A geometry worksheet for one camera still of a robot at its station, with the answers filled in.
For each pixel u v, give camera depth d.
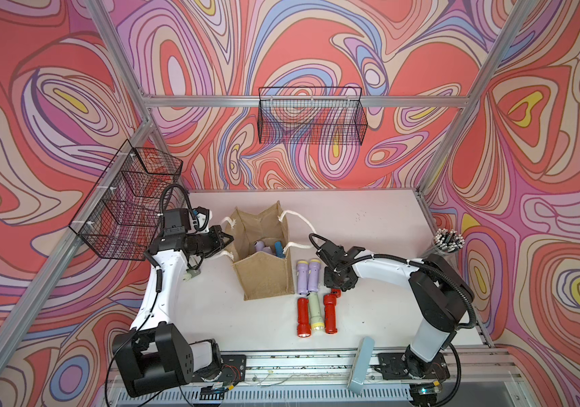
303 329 0.78
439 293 0.47
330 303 0.83
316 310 0.82
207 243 0.70
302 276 0.89
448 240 0.84
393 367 0.73
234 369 0.73
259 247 0.96
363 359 0.75
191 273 0.90
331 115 0.96
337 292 0.86
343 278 0.78
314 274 0.90
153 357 0.43
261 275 0.78
